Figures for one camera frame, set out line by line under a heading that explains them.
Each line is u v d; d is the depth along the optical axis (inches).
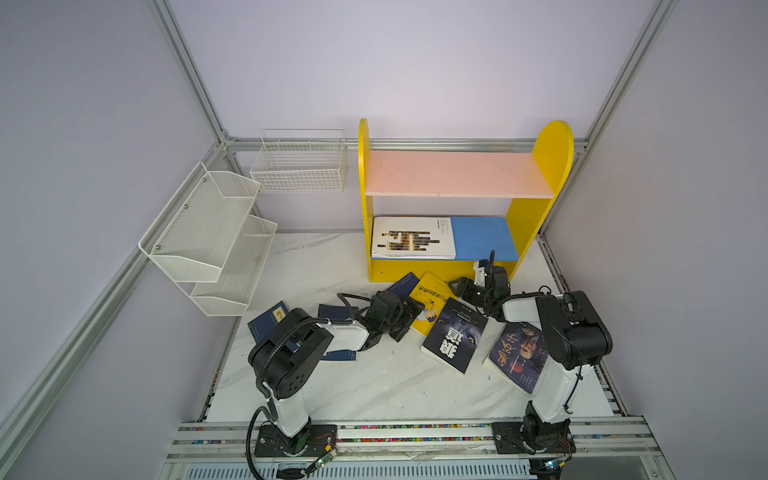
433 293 39.3
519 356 33.9
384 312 28.8
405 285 40.7
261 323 34.8
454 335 35.6
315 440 29.5
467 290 35.3
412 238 37.8
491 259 35.0
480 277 35.5
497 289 31.5
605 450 28.9
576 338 20.0
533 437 26.3
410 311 32.6
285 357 19.1
